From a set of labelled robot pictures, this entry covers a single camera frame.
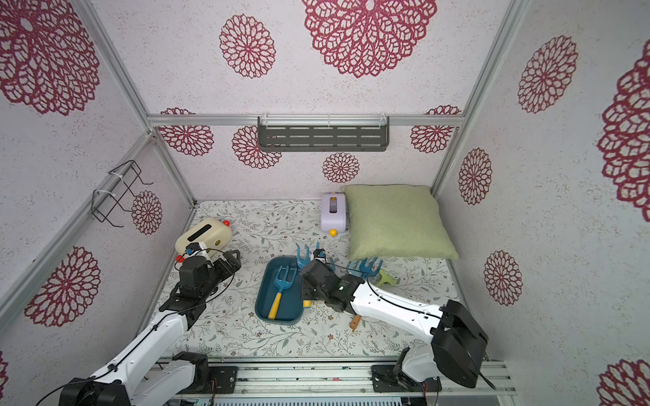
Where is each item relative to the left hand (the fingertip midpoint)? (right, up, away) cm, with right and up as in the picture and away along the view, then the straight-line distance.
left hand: (232, 258), depth 85 cm
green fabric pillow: (+58, +12, +10) cm, 60 cm away
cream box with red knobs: (-12, +8, +13) cm, 19 cm away
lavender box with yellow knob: (+35, +16, +20) cm, 43 cm away
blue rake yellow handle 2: (+48, -7, +13) cm, 50 cm away
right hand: (+24, -8, -5) cm, 25 cm away
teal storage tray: (+20, -18, +1) cm, 27 cm away
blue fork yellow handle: (+15, -11, +7) cm, 20 cm away
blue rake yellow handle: (+24, -1, -3) cm, 24 cm away
